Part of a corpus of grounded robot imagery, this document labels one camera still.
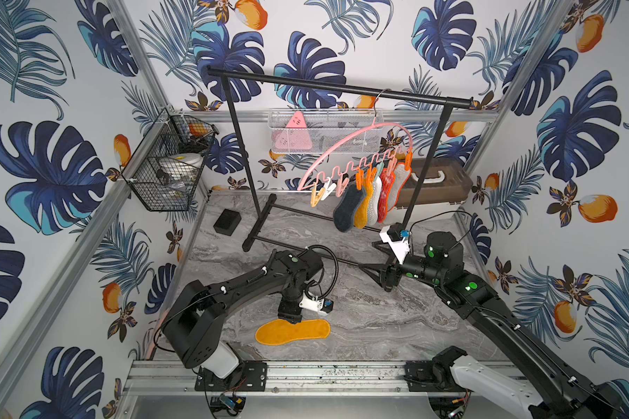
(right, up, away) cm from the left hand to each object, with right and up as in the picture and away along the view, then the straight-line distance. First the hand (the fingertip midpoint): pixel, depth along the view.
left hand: (295, 303), depth 81 cm
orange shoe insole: (-4, -10, +2) cm, 11 cm away
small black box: (-31, +25, +28) cm, 49 cm away
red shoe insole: (+29, +34, +5) cm, 45 cm away
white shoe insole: (+34, +39, +5) cm, 52 cm away
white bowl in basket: (-34, +42, -1) cm, 55 cm away
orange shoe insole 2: (+21, +28, +1) cm, 35 cm away
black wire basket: (-45, +57, +14) cm, 74 cm away
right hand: (+21, +18, -11) cm, 29 cm away
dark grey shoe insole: (+15, +28, +3) cm, 32 cm away
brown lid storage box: (+55, +40, +16) cm, 70 cm away
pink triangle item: (-1, +55, +10) cm, 56 cm away
